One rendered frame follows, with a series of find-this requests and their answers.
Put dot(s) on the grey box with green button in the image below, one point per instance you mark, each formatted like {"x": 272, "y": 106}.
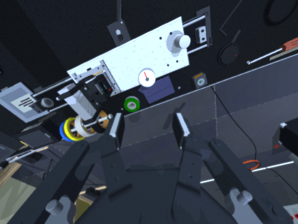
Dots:
{"x": 200, "y": 80}

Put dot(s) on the white clamp block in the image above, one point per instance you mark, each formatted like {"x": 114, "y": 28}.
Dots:
{"x": 82, "y": 103}

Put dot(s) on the blue tape roll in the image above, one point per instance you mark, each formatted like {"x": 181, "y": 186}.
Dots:
{"x": 62, "y": 132}

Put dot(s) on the purple folded cloth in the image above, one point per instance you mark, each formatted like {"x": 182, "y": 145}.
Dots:
{"x": 158, "y": 89}

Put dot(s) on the black round lens cap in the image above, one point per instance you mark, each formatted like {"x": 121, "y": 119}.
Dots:
{"x": 229, "y": 54}

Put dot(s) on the green tape roll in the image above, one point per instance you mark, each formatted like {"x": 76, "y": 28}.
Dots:
{"x": 131, "y": 104}

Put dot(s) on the white round carriage knob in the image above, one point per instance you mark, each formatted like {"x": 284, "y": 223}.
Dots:
{"x": 181, "y": 41}

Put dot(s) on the dark grey flat case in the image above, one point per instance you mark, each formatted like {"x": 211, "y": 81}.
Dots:
{"x": 35, "y": 138}

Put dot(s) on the yellow tape roll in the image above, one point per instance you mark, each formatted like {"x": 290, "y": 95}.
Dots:
{"x": 68, "y": 123}

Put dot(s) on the white end buffer block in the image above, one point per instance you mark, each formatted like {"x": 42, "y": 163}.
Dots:
{"x": 201, "y": 34}

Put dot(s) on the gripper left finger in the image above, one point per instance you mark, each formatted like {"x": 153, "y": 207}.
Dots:
{"x": 74, "y": 167}

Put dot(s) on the white dial gauge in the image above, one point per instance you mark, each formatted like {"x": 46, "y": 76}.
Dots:
{"x": 147, "y": 77}

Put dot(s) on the white tape roll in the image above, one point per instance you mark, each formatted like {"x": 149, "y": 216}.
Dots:
{"x": 80, "y": 127}

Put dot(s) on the brown tape roll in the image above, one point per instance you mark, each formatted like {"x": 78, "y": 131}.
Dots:
{"x": 103, "y": 116}

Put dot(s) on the grey round end stop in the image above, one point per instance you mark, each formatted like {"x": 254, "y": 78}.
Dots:
{"x": 47, "y": 102}

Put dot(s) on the black hex key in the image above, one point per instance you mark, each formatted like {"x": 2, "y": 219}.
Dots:
{"x": 229, "y": 18}

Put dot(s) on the yellow green box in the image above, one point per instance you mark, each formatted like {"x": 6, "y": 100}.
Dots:
{"x": 83, "y": 205}

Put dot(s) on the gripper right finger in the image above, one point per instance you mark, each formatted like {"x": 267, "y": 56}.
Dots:
{"x": 232, "y": 167}

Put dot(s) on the black equipment case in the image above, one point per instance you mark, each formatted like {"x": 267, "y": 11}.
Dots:
{"x": 288, "y": 135}

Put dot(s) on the black slider rail base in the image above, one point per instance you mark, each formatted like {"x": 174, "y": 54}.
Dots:
{"x": 195, "y": 23}

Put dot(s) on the black clamp lever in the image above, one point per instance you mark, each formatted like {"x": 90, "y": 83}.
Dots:
{"x": 69, "y": 91}

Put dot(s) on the black camera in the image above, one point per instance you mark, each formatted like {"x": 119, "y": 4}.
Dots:
{"x": 102, "y": 88}

